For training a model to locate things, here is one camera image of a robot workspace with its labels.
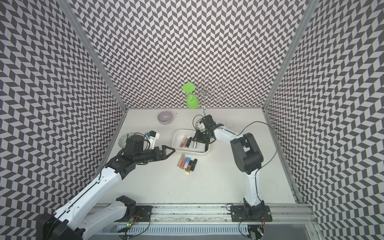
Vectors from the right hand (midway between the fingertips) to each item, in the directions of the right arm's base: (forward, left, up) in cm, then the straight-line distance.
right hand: (194, 141), depth 95 cm
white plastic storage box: (+3, +11, +1) cm, 12 cm away
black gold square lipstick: (-16, +3, -2) cm, 16 cm away
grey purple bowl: (+20, +22, +1) cm, 30 cm away
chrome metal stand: (+14, -6, +28) cm, 32 cm away
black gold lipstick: (+1, +4, -3) cm, 5 cm away
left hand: (-16, +12, +14) cm, 24 cm away
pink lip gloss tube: (+2, +8, -3) cm, 8 cm away
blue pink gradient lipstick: (-13, +4, -2) cm, 14 cm away
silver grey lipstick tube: (-3, 0, 0) cm, 3 cm away
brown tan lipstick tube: (+1, +6, -3) cm, 7 cm away
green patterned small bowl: (+2, +47, +1) cm, 47 cm away
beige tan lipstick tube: (-11, +8, -3) cm, 14 cm away
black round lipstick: (-15, 0, -3) cm, 15 cm away
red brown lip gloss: (-14, +7, -2) cm, 16 cm away
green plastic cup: (+20, +1, +16) cm, 26 cm away
